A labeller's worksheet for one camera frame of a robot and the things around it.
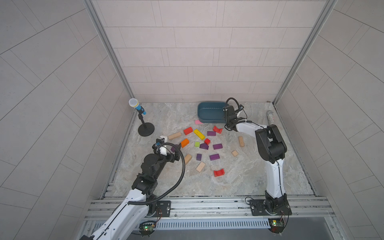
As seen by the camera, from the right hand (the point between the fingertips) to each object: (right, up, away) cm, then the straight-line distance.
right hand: (227, 113), depth 106 cm
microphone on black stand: (-56, -11, -5) cm, 57 cm away
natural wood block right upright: (+7, -18, -12) cm, 22 cm away
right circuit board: (+16, -52, -38) cm, 66 cm away
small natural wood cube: (+2, -24, -16) cm, 29 cm away
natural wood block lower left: (-27, -26, -19) cm, 42 cm away
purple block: (-12, -14, -7) cm, 19 cm away
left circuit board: (-43, -50, -41) cm, 78 cm away
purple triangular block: (-17, -21, -13) cm, 30 cm away
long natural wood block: (-37, -15, -8) cm, 40 cm away
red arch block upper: (-9, -11, -5) cm, 15 cm away
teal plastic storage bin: (-11, +1, +5) cm, 12 cm away
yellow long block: (-20, -14, -7) cm, 26 cm away
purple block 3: (-11, -26, -17) cm, 33 cm away
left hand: (-33, -15, -28) cm, 45 cm away
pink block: (-21, -6, -2) cm, 22 cm away
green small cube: (-22, -20, -12) cm, 31 cm away
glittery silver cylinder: (+30, -1, -1) cm, 30 cm away
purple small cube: (-21, -26, -19) cm, 38 cm away
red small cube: (-15, -18, -12) cm, 26 cm away
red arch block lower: (-9, -33, -24) cm, 42 cm away
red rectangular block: (-28, -12, -7) cm, 31 cm away
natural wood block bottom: (-19, -31, -21) cm, 42 cm away
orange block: (-29, -19, -13) cm, 37 cm away
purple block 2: (-8, -21, -11) cm, 26 cm away
